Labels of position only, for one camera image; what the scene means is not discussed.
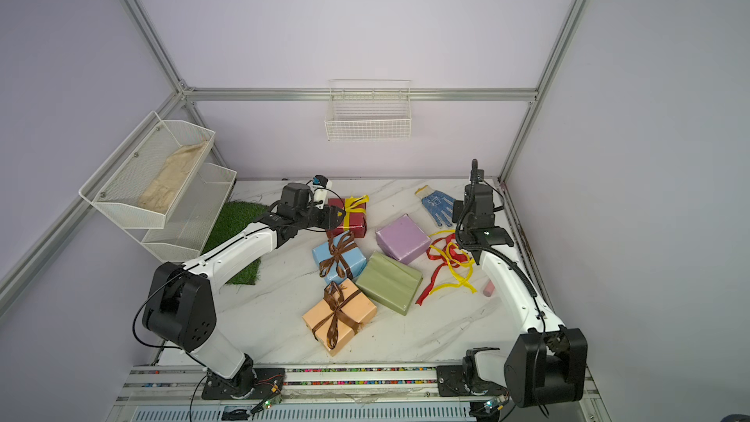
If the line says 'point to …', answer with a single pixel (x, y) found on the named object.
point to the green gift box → (389, 282)
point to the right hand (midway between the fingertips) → (473, 205)
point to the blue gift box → (355, 259)
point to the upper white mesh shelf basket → (148, 175)
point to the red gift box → (355, 218)
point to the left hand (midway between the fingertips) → (337, 214)
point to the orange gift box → (362, 308)
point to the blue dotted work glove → (440, 205)
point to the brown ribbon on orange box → (333, 293)
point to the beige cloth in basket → (176, 170)
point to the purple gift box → (402, 238)
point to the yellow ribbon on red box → (351, 204)
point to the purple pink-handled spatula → (489, 288)
